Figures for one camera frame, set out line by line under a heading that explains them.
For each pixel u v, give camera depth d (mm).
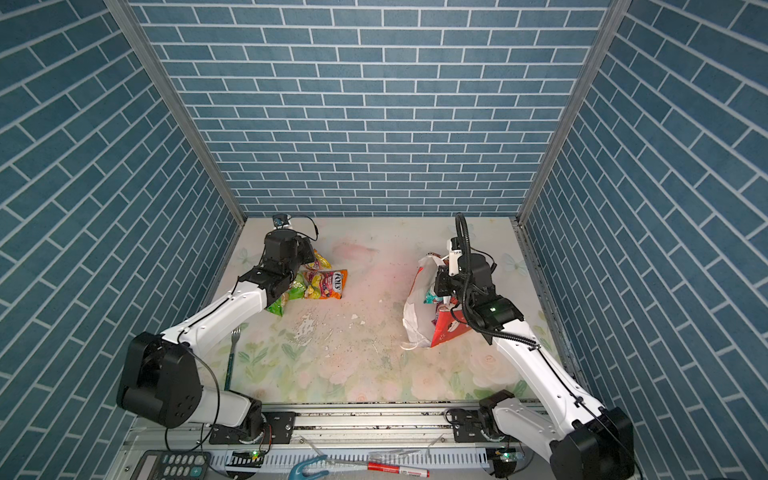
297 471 667
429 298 912
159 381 419
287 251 664
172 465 674
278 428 733
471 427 737
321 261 867
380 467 680
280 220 736
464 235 533
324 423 756
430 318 905
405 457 706
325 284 961
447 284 698
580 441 374
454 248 675
